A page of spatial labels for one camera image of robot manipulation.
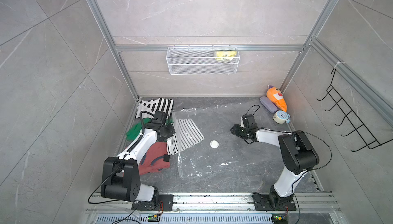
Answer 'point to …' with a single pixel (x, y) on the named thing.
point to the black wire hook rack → (362, 132)
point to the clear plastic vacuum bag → (206, 148)
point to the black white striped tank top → (147, 108)
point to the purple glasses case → (268, 104)
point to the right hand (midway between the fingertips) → (233, 130)
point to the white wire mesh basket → (202, 61)
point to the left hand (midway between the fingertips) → (172, 129)
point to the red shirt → (153, 159)
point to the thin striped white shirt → (187, 134)
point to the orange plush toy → (275, 94)
